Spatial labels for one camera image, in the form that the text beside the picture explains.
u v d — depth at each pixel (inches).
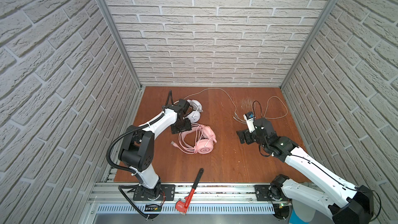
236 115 40.5
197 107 38.6
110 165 17.4
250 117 26.7
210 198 28.8
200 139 32.0
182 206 27.3
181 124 30.4
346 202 15.5
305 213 26.8
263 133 23.1
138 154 18.1
